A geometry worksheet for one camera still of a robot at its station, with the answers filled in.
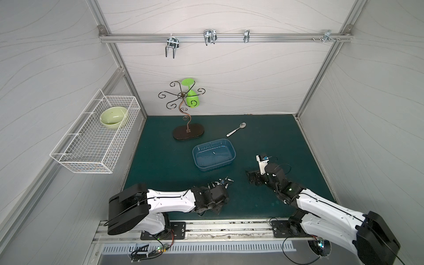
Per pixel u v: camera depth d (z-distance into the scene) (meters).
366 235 0.40
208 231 0.75
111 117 0.73
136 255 0.68
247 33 0.72
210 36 0.76
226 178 0.89
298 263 0.65
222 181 0.74
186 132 1.10
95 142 0.69
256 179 0.75
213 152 1.01
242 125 1.15
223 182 0.75
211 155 1.01
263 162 0.73
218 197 0.63
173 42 0.78
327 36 0.77
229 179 0.89
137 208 0.42
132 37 0.80
